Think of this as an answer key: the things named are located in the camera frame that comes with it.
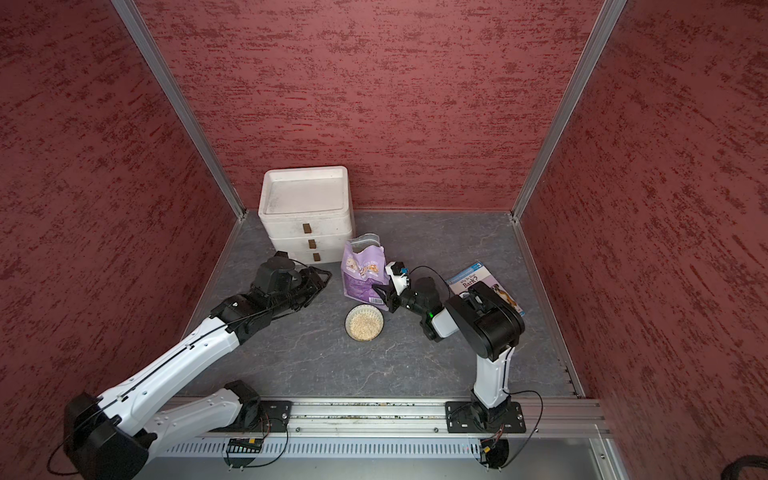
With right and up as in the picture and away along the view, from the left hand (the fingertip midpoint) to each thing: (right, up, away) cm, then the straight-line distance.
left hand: (328, 284), depth 77 cm
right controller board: (+42, -40, -7) cm, 58 cm away
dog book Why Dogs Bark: (+47, 0, +23) cm, 52 cm away
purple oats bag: (+9, +5, +4) cm, 11 cm away
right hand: (+12, -3, +14) cm, 19 cm away
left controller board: (-20, -40, -5) cm, 44 cm away
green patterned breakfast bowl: (+9, -12, +8) cm, 17 cm away
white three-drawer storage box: (-8, +20, +10) cm, 24 cm away
